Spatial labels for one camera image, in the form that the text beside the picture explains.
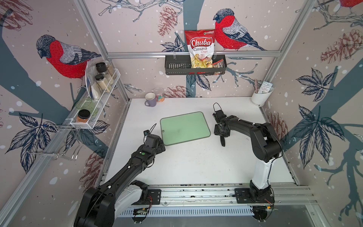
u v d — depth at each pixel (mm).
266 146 518
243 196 729
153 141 654
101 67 795
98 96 715
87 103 698
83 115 598
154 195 730
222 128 761
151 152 646
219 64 856
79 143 744
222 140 949
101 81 759
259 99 1111
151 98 1097
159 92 1153
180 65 947
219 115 821
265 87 1070
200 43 796
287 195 758
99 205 392
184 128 1014
